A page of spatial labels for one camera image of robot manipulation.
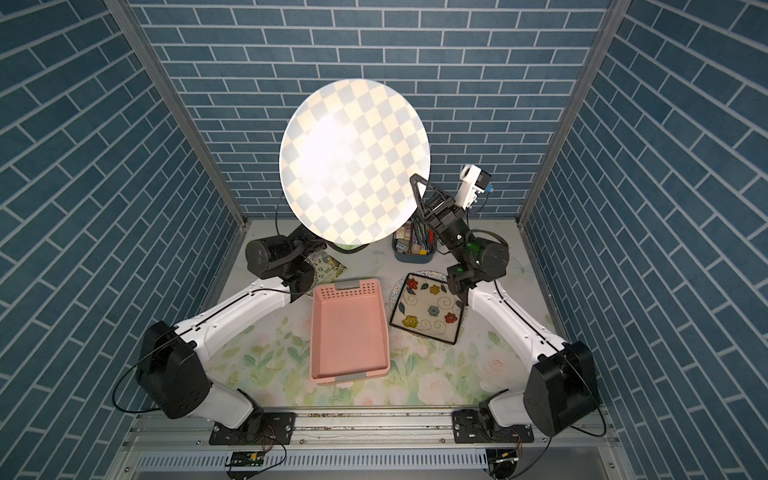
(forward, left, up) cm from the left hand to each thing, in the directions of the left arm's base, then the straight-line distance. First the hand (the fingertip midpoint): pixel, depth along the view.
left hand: (364, 213), depth 47 cm
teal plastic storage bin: (+37, -12, -51) cm, 64 cm away
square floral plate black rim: (+3, -21, -51) cm, 56 cm away
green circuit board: (-27, +31, -57) cm, 70 cm away
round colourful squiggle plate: (+15, -15, -51) cm, 56 cm away
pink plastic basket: (+5, +9, -55) cm, 56 cm away
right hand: (+6, -9, 0) cm, 10 cm away
